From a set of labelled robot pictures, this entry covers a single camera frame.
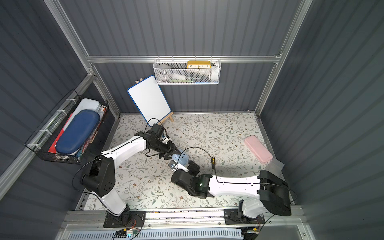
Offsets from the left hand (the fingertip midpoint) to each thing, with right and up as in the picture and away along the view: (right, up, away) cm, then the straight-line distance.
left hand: (180, 156), depth 84 cm
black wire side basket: (-55, +10, -23) cm, 61 cm away
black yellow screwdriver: (+20, -5, +8) cm, 22 cm away
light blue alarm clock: (+2, 0, 0) cm, 2 cm away
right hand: (+4, -3, -5) cm, 7 cm away
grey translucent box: (+58, -8, +6) cm, 58 cm away
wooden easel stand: (-10, +27, +27) cm, 39 cm away
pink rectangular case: (+49, +2, +13) cm, 51 cm away
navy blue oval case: (-45, +15, -16) cm, 50 cm away
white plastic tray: (-50, +29, -5) cm, 58 cm away
